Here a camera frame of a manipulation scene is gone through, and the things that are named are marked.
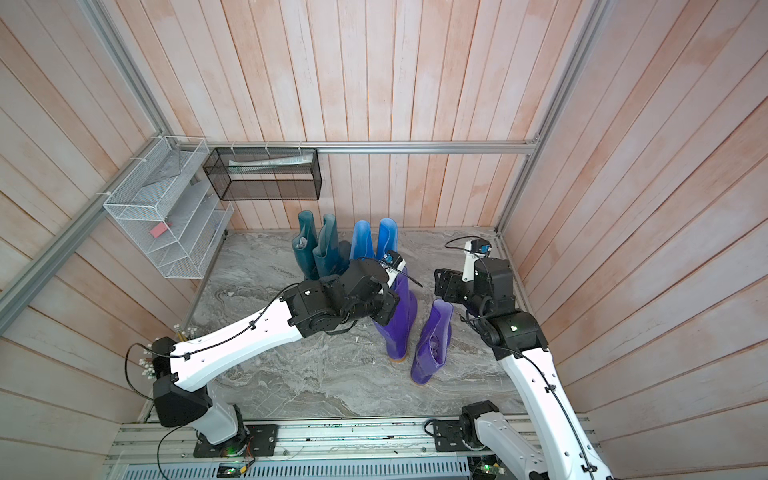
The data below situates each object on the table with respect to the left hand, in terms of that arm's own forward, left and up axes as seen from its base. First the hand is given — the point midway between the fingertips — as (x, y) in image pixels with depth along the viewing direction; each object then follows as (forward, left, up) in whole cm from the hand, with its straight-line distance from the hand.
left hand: (393, 300), depth 68 cm
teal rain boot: (+20, +25, -3) cm, 32 cm away
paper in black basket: (+44, +38, +8) cm, 58 cm away
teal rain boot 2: (+16, +18, -2) cm, 24 cm away
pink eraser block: (+22, +65, 0) cm, 69 cm away
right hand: (+7, -14, +2) cm, 16 cm away
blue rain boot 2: (+22, +1, -2) cm, 22 cm away
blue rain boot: (+24, +8, -8) cm, 27 cm away
